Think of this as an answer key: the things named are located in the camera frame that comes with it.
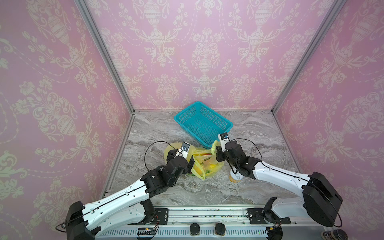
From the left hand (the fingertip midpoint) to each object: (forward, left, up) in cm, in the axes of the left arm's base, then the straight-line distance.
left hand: (186, 155), depth 75 cm
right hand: (+9, -17, -6) cm, 20 cm away
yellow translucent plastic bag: (+2, -11, -12) cm, 17 cm away
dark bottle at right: (-30, -65, -11) cm, 72 cm away
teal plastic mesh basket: (+38, -10, -21) cm, 45 cm away
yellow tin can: (-6, -27, -14) cm, 31 cm away
